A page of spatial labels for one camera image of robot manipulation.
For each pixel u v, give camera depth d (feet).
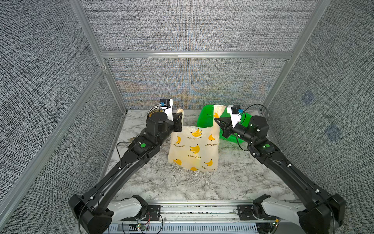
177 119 1.87
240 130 1.99
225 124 2.06
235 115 1.89
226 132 2.09
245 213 2.39
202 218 2.40
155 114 1.60
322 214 1.21
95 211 1.23
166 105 1.80
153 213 2.41
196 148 2.68
